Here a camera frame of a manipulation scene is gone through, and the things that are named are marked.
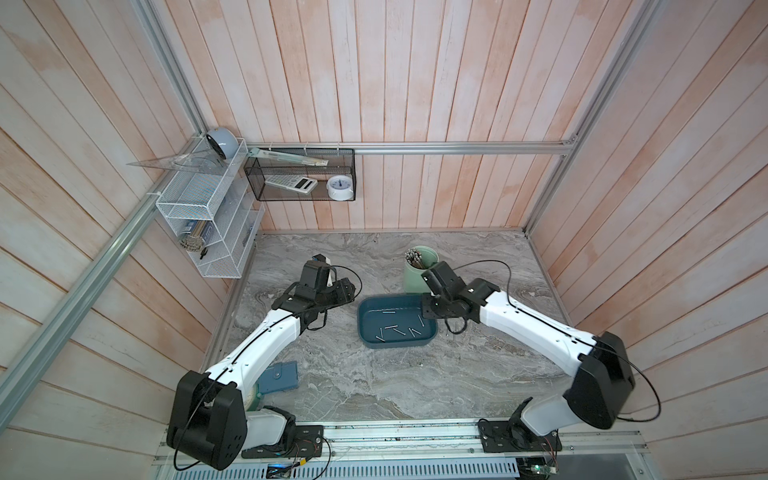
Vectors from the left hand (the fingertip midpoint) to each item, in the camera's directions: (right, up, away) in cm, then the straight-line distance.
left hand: (346, 293), depth 85 cm
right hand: (+23, -3, -1) cm, 23 cm away
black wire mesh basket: (-17, +40, +19) cm, 48 cm away
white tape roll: (-3, +33, +9) cm, 34 cm away
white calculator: (-19, +35, +13) cm, 42 cm away
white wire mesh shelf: (-38, +22, +1) cm, 44 cm away
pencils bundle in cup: (+21, +10, +5) cm, 24 cm away
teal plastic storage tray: (+15, -10, +9) cm, 21 cm away
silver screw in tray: (+14, -12, +8) cm, 20 cm away
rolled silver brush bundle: (-39, +15, -9) cm, 43 cm away
